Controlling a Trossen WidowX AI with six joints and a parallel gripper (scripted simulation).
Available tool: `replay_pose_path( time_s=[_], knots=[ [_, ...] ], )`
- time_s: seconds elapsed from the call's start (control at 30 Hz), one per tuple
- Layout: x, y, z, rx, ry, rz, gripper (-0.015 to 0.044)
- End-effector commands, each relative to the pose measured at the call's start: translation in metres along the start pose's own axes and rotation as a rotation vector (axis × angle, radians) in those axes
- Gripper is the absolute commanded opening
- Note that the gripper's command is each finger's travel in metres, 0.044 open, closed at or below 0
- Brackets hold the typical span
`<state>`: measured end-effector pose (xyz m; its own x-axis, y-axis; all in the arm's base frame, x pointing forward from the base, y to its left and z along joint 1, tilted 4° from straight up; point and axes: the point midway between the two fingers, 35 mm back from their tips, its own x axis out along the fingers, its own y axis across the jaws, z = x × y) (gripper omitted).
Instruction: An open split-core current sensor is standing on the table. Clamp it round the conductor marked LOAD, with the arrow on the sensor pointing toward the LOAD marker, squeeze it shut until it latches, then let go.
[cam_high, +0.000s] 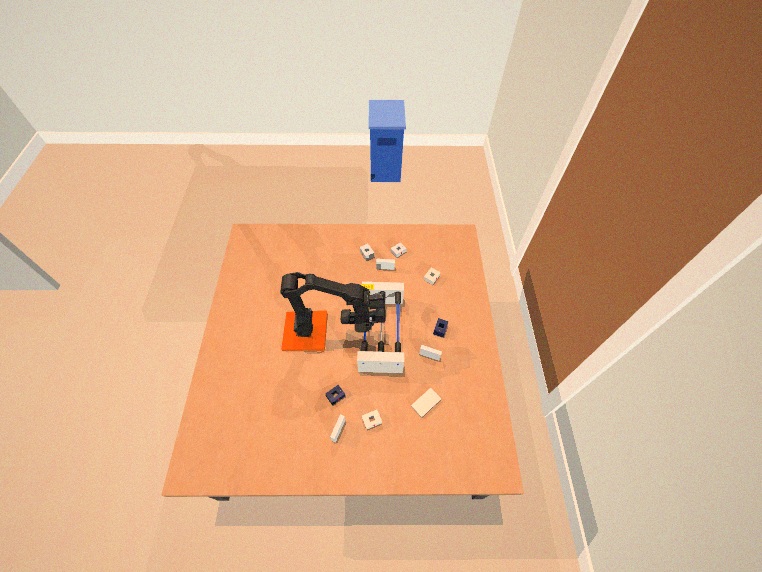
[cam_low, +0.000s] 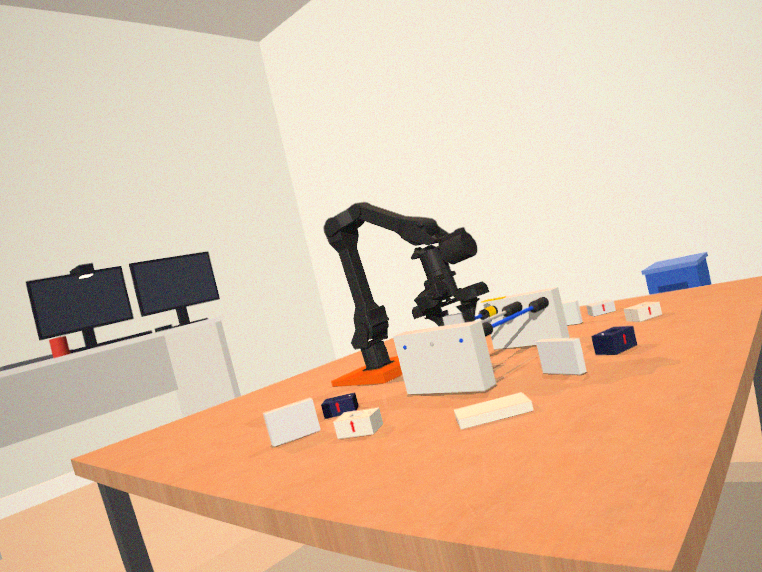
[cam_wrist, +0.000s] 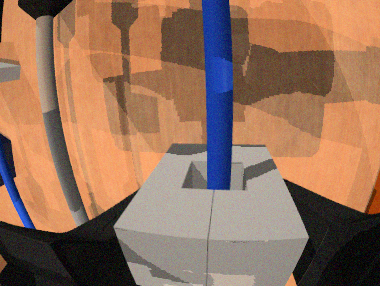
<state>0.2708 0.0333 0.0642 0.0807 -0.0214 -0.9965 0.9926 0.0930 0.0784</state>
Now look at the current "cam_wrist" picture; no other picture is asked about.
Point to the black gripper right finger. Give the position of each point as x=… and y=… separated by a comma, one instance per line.
x=343, y=243

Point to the dark blue box with red arrow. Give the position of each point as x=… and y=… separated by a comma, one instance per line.
x=7, y=144

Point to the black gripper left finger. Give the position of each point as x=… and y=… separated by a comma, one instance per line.
x=89, y=255

